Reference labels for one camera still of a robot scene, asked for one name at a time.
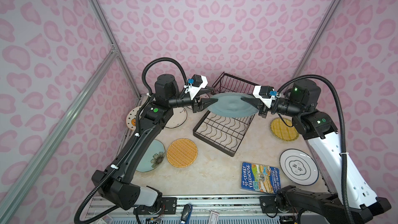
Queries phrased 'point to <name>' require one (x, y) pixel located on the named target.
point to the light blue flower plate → (154, 157)
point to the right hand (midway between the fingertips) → (246, 94)
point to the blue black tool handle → (186, 213)
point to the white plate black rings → (299, 166)
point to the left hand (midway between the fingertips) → (214, 91)
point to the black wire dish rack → (225, 133)
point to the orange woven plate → (182, 153)
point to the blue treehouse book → (259, 178)
